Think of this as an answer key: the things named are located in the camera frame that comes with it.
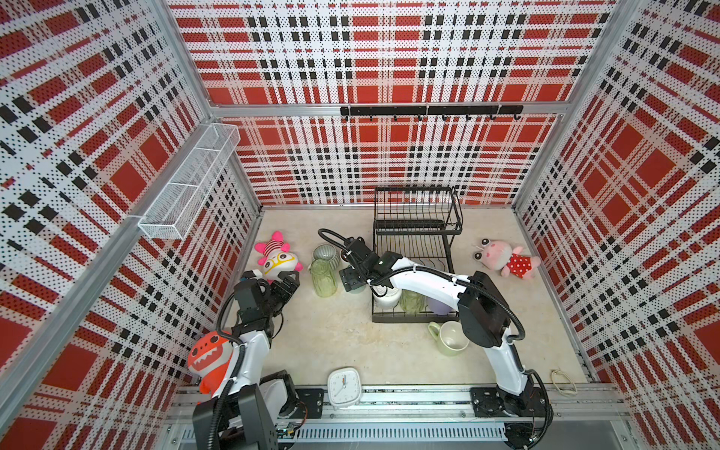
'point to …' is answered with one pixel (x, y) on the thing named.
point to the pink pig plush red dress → (500, 256)
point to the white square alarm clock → (344, 387)
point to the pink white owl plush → (277, 258)
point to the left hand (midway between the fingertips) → (297, 280)
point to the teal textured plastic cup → (358, 290)
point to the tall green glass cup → (323, 278)
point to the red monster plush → (208, 358)
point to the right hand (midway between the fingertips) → (357, 272)
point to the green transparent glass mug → (412, 303)
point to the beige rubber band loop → (565, 392)
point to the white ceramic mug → (385, 297)
